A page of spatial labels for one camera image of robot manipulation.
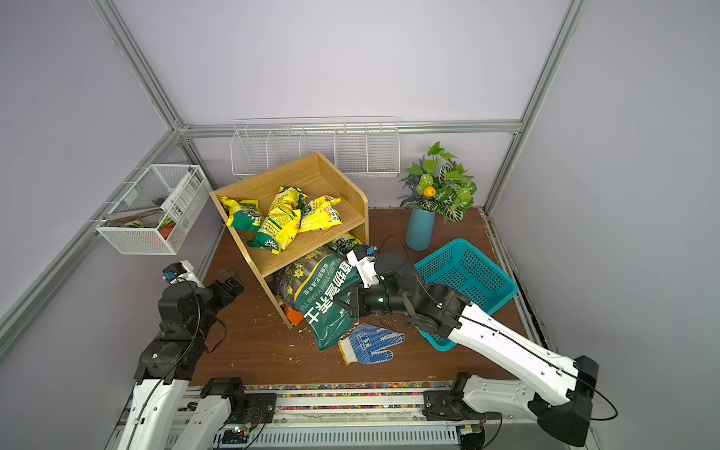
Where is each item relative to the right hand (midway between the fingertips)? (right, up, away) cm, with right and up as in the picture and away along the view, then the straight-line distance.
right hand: (332, 298), depth 62 cm
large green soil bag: (-4, +2, +2) cm, 5 cm away
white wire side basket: (-50, +20, +13) cm, 56 cm away
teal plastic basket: (+43, +2, +37) cm, 57 cm away
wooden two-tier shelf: (-10, +34, +22) cm, 41 cm away
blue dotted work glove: (+8, -19, +22) cm, 30 cm away
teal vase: (+26, +16, +35) cm, 47 cm away
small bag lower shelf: (+1, +11, +24) cm, 26 cm away
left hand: (-29, +3, +9) cm, 31 cm away
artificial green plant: (+28, +29, +19) cm, 45 cm away
